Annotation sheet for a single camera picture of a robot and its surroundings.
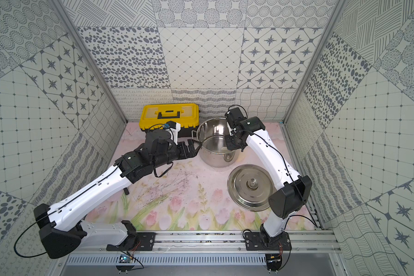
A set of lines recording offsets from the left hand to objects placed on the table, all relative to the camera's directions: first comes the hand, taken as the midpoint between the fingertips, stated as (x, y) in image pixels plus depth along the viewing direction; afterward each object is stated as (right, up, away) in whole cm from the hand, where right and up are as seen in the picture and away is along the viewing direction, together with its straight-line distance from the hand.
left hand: (194, 140), depth 67 cm
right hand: (+18, -3, +12) cm, 22 cm away
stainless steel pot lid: (+27, -25, +21) cm, 42 cm away
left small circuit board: (-30, -50, +4) cm, 59 cm away
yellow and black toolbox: (-27, +14, +34) cm, 46 cm away
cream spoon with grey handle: (+14, -6, +36) cm, 40 cm away
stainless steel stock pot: (+7, -7, +19) cm, 22 cm away
